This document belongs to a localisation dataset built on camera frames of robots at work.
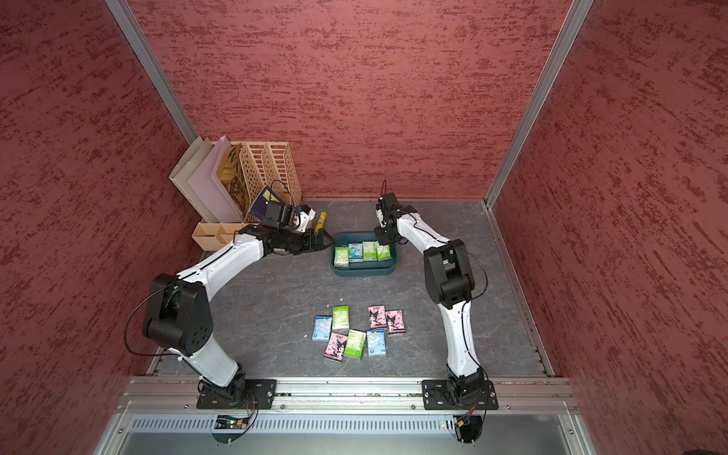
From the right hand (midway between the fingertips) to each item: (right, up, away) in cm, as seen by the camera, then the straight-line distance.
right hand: (387, 240), depth 102 cm
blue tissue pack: (-21, -25, -19) cm, 38 cm away
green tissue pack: (-17, -6, -3) cm, 18 cm away
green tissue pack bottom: (-11, -29, -21) cm, 38 cm away
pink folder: (-63, +17, -8) cm, 66 cm away
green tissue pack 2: (-2, -4, -2) cm, 5 cm away
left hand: (-21, -2, -15) cm, 26 cm away
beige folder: (-66, +22, -15) cm, 71 cm away
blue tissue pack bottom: (-4, -29, -21) cm, 37 cm away
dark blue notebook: (-47, +12, -3) cm, 49 cm away
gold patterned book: (-56, +22, -3) cm, 61 cm away
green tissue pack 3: (-15, -24, -17) cm, 33 cm away
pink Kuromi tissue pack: (-4, -23, -17) cm, 29 cm away
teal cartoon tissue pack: (-12, -4, -2) cm, 13 cm away
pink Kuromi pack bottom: (-16, -30, -23) cm, 41 cm away
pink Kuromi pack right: (+2, -25, -17) cm, 30 cm away
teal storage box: (-1, -10, -4) cm, 11 cm away
